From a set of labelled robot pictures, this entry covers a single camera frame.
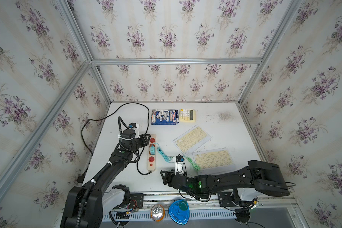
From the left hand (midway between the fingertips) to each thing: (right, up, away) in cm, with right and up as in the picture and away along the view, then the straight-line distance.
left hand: (149, 136), depth 85 cm
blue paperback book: (+7, +11, +23) cm, 26 cm away
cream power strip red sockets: (+1, -14, +1) cm, 14 cm away
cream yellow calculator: (+26, +13, +23) cm, 37 cm away
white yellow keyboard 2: (+40, -16, +3) cm, 43 cm away
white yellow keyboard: (+28, -5, +13) cm, 31 cm away
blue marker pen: (+18, +12, +24) cm, 32 cm away
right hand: (+11, -18, -9) cm, 23 cm away
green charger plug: (+2, -8, -1) cm, 8 cm away
